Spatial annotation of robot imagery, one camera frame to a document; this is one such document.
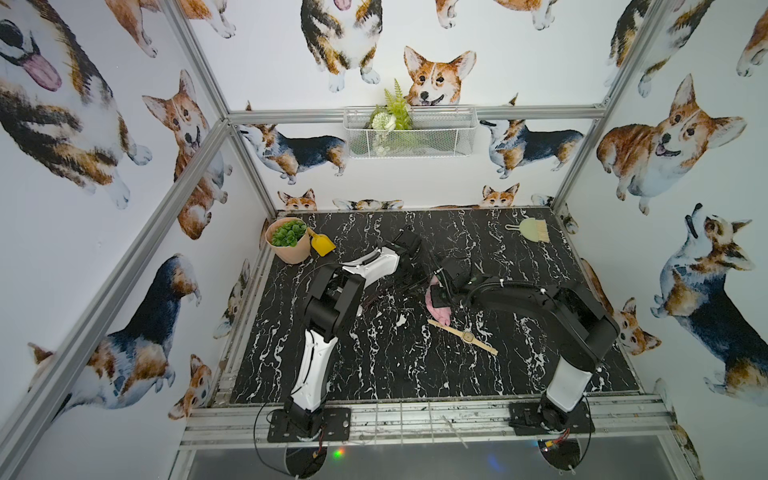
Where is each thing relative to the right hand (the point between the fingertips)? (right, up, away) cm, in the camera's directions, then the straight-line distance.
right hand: (433, 298), depth 93 cm
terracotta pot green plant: (-46, +18, +2) cm, 49 cm away
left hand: (0, +2, +4) cm, 5 cm away
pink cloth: (+2, -4, -5) cm, 6 cm away
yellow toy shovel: (-39, +17, +16) cm, 46 cm away
